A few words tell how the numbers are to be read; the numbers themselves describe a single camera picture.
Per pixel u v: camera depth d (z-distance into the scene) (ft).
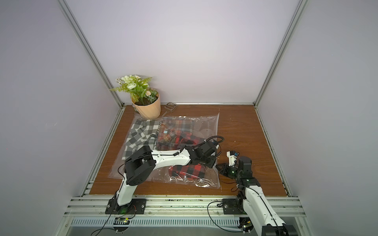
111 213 2.38
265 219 1.46
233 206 2.38
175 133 3.20
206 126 3.40
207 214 2.35
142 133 3.27
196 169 2.73
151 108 3.26
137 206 2.39
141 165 1.76
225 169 2.43
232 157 2.60
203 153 2.23
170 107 3.84
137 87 3.03
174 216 2.36
